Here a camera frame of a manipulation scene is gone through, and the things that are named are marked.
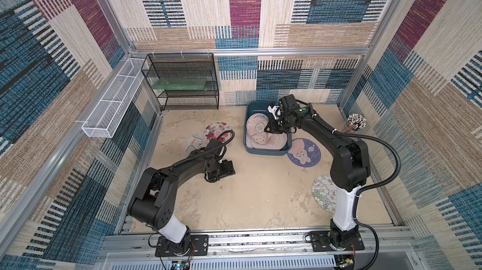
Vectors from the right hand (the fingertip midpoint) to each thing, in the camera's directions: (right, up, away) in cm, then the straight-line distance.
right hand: (269, 131), depth 92 cm
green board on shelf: (-44, +24, +3) cm, 50 cm away
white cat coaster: (-40, -7, +13) cm, 43 cm away
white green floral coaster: (+24, -28, -5) cm, 37 cm away
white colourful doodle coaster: (-6, +3, +4) cm, 8 cm away
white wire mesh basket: (-80, +7, +2) cm, 80 cm away
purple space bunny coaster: (+19, -11, +8) cm, 24 cm away
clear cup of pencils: (+40, +4, -3) cm, 40 cm away
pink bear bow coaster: (+6, -6, +10) cm, 13 cm away
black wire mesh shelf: (-43, +34, +8) cm, 56 cm away
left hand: (-19, -20, -2) cm, 28 cm away
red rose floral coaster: (-30, 0, +17) cm, 34 cm away
